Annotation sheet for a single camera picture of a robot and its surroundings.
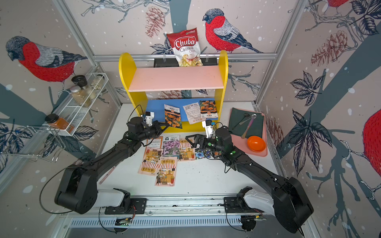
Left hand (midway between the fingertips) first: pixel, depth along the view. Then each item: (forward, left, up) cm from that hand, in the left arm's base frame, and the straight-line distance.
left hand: (171, 122), depth 80 cm
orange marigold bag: (+17, -22, -8) cm, 29 cm away
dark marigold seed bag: (+8, +1, -5) cm, 9 cm away
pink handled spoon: (+22, -57, -22) cm, 65 cm away
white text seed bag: (+15, -11, -8) cm, 21 cm away
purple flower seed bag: (-3, +3, -21) cm, 22 cm away
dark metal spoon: (+23, -52, -21) cm, 61 cm away
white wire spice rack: (+2, +50, +8) cm, 51 cm away
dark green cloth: (+20, -47, -23) cm, 56 cm away
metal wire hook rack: (-15, +45, +13) cm, 50 cm away
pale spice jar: (+22, +45, +12) cm, 51 cm away
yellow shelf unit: (+41, 0, -21) cm, 46 cm away
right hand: (-10, -10, -1) cm, 14 cm away
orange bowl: (-3, -53, -19) cm, 56 cm away
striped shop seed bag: (-8, -8, -22) cm, 25 cm away
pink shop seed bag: (-15, +15, -22) cm, 30 cm away
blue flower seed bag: (-8, -17, -23) cm, 30 cm away
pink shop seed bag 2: (-21, +4, -22) cm, 30 cm away
